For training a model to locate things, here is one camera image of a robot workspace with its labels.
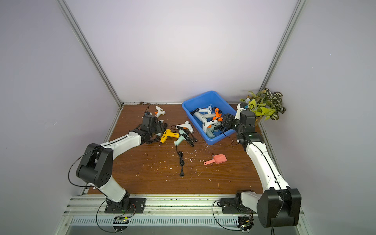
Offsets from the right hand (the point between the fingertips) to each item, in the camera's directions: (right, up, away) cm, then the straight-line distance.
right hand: (229, 113), depth 79 cm
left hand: (-42, -7, +16) cm, 46 cm away
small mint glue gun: (-28, -16, +19) cm, 37 cm away
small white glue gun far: (-47, +2, +35) cm, 58 cm away
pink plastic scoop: (-5, -28, +10) cm, 31 cm away
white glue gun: (-25, -9, +25) cm, 37 cm away
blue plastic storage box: (-12, +10, +35) cm, 38 cm away
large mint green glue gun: (-9, -13, +19) cm, 24 cm away
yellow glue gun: (-38, -14, +21) cm, 45 cm away
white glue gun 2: (-8, +3, +33) cm, 34 cm away
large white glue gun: (-13, -2, +27) cm, 29 cm away
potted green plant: (+28, +7, +13) cm, 31 cm away
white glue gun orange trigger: (-11, -8, +21) cm, 25 cm away
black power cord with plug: (-27, -30, +9) cm, 42 cm away
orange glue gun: (-1, -2, +28) cm, 28 cm away
